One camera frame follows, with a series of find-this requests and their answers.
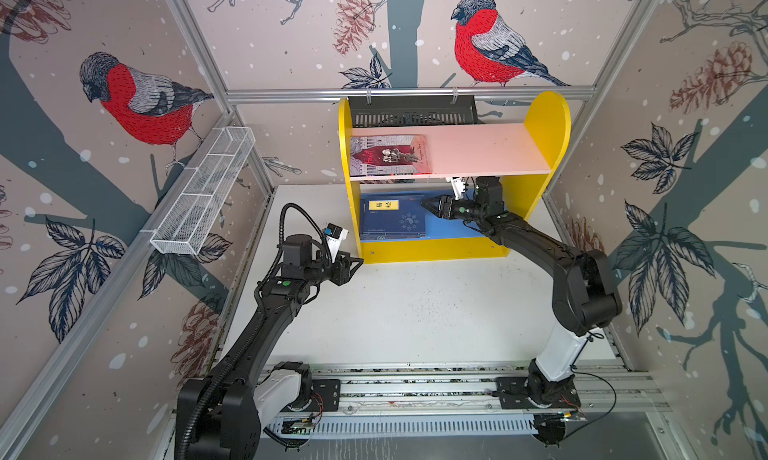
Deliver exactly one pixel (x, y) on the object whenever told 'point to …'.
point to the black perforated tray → (411, 111)
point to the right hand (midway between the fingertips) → (424, 206)
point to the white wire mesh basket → (184, 227)
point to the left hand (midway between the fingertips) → (353, 257)
